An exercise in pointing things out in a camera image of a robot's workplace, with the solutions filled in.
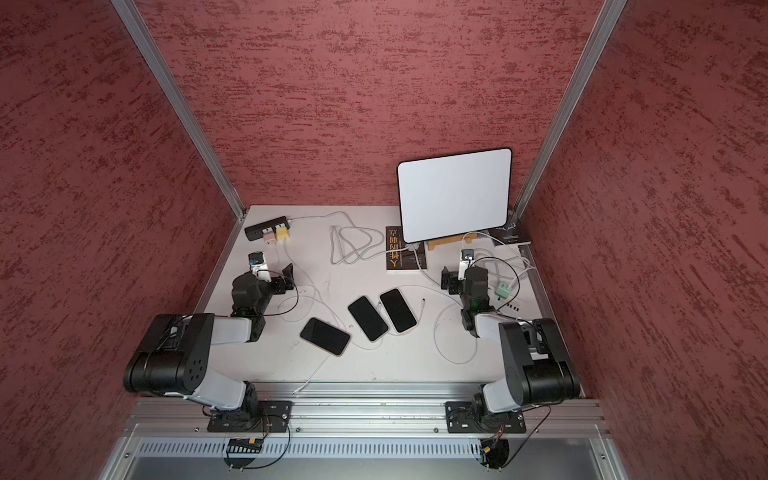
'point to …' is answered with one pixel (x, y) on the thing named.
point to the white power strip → (512, 292)
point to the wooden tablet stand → (467, 238)
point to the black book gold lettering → (405, 259)
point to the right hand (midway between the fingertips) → (459, 269)
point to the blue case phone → (398, 310)
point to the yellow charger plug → (282, 233)
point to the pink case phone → (367, 318)
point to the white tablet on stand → (454, 194)
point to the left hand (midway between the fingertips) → (278, 269)
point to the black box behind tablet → (512, 231)
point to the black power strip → (268, 227)
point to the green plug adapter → (503, 291)
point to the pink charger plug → (270, 238)
